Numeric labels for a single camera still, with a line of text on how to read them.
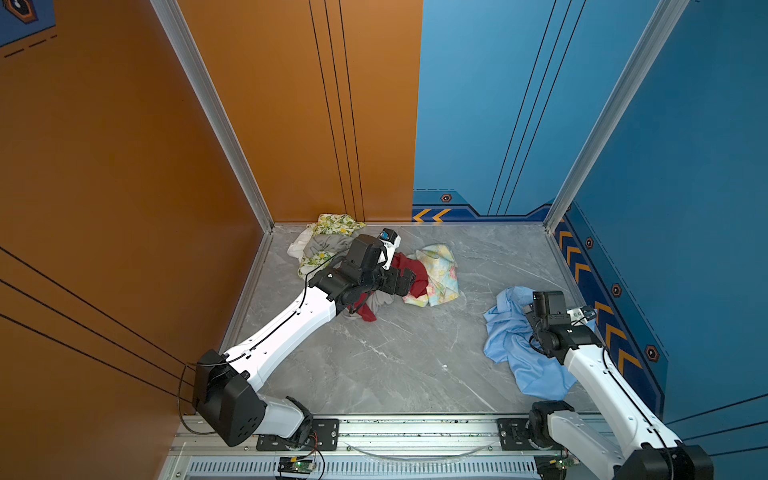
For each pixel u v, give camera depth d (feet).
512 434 2.38
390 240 2.20
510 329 2.85
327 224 3.70
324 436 2.43
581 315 2.29
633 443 1.33
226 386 1.29
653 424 1.38
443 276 3.17
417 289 3.09
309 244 3.50
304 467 2.28
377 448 2.38
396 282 2.20
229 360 1.37
